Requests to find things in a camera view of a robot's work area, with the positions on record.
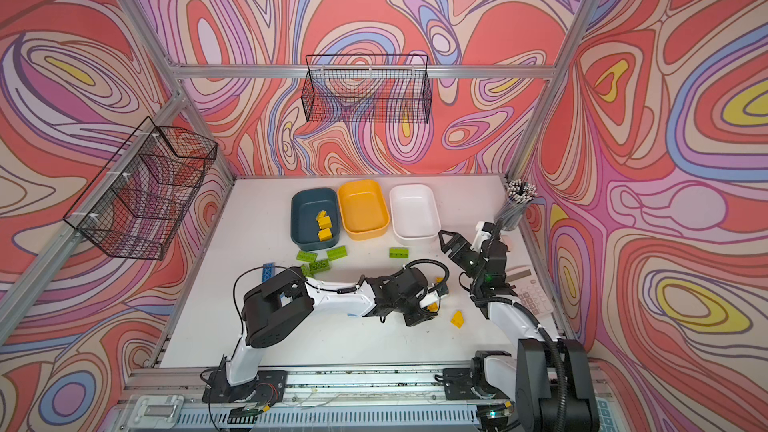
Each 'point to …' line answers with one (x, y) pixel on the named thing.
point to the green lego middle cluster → (319, 266)
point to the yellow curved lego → (458, 319)
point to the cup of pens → (519, 195)
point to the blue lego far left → (268, 271)
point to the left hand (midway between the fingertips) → (434, 307)
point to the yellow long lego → (433, 307)
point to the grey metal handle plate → (152, 411)
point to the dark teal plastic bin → (306, 203)
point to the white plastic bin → (415, 214)
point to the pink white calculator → (524, 280)
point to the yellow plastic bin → (363, 208)
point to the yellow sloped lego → (324, 222)
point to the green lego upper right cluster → (337, 253)
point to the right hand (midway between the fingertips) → (447, 243)
